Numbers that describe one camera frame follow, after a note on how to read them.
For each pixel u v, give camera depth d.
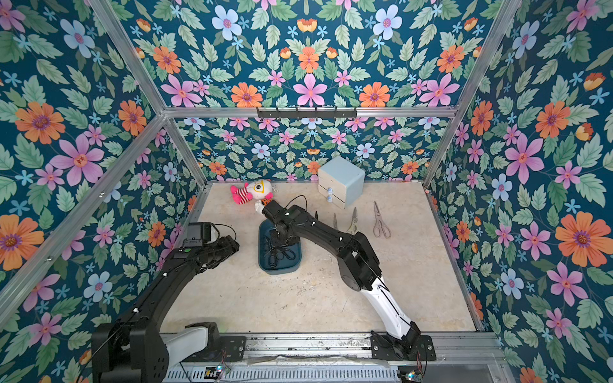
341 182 1.01
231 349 0.74
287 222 0.66
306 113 0.93
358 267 0.56
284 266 0.90
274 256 0.93
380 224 1.04
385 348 0.75
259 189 1.08
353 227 1.02
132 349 0.44
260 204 1.04
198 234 0.65
